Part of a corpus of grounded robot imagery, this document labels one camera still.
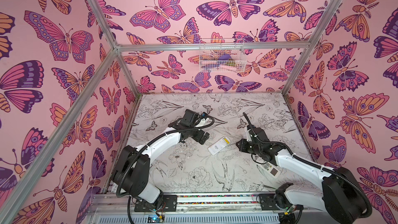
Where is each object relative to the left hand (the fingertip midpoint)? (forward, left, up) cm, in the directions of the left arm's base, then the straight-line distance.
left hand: (203, 130), depth 87 cm
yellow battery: (-3, -15, -10) cm, 18 cm away
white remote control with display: (-19, -37, -10) cm, 42 cm away
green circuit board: (-40, +22, -14) cm, 48 cm away
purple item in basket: (+39, -14, +21) cm, 47 cm away
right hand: (-5, -19, -4) cm, 20 cm away
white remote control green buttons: (-4, -10, -10) cm, 15 cm away
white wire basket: (+43, -5, +24) cm, 50 cm away
